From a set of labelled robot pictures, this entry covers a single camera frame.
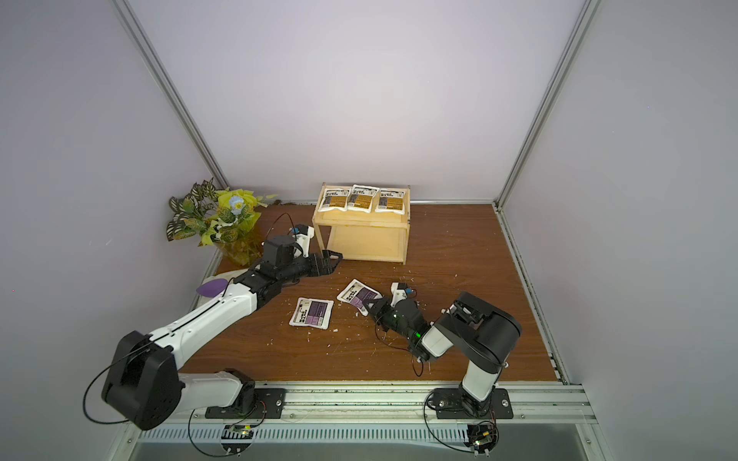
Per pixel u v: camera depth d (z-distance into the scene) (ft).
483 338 1.54
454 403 2.38
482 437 2.28
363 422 2.34
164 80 2.73
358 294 2.88
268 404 2.38
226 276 3.22
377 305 2.71
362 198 3.02
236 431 2.34
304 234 2.46
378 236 3.50
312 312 2.94
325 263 2.43
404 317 2.23
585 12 2.32
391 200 2.96
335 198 3.02
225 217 2.93
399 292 2.75
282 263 2.12
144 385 1.34
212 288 3.16
